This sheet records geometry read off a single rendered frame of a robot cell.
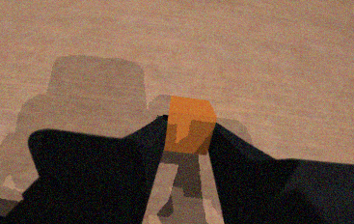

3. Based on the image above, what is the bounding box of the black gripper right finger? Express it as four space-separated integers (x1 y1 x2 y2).
208 123 354 224

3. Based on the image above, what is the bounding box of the orange block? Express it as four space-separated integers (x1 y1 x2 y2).
164 96 217 155

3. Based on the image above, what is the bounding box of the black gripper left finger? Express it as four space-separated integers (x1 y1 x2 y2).
28 115 169 224

